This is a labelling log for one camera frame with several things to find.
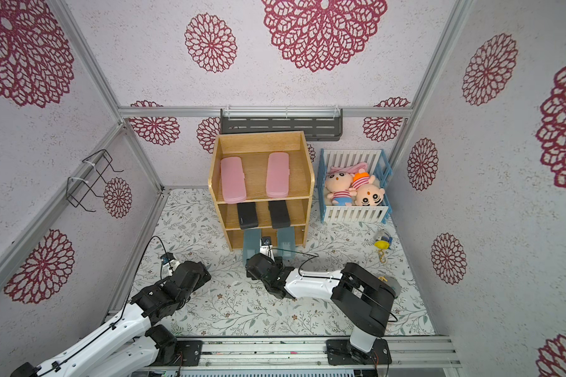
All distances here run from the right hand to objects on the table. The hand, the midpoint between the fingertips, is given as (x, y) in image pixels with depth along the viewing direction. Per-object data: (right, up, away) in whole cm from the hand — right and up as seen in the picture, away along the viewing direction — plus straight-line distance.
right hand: (263, 259), depth 89 cm
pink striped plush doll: (+32, +31, +14) cm, 47 cm away
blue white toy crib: (+54, +41, +24) cm, 72 cm away
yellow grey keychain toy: (+48, +5, +6) cm, 49 cm away
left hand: (-23, -3, -7) cm, 24 cm away
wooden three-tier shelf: (0, +28, -12) cm, 31 cm away
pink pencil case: (-10, +30, -10) cm, 33 cm away
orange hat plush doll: (+43, +26, +11) cm, 51 cm away
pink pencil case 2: (+6, +31, -10) cm, 33 cm away
